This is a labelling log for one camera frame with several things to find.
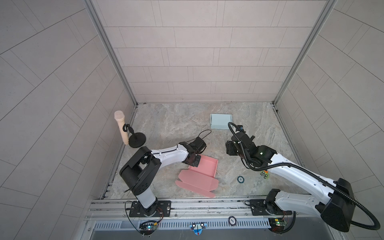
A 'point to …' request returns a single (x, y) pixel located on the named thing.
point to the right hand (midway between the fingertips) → (227, 145)
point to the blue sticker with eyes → (198, 228)
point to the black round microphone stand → (136, 140)
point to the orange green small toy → (266, 172)
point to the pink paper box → (201, 179)
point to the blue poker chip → (240, 179)
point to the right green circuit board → (277, 224)
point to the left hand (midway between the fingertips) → (197, 160)
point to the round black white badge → (232, 220)
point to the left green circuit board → (148, 226)
